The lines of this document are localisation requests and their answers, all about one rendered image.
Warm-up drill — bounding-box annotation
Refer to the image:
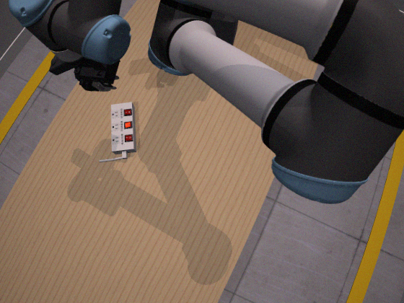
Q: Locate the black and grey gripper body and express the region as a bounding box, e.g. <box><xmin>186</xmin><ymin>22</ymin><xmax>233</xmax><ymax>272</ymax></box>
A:
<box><xmin>65</xmin><ymin>56</ymin><xmax>120</xmax><ymax>87</ymax></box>

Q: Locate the white power strip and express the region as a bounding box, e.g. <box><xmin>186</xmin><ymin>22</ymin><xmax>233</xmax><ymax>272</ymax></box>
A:
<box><xmin>99</xmin><ymin>102</ymin><xmax>137</xmax><ymax>162</ymax></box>

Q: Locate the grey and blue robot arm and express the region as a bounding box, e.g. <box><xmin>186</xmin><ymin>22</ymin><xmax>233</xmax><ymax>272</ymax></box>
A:
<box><xmin>9</xmin><ymin>0</ymin><xmax>404</xmax><ymax>204</ymax></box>

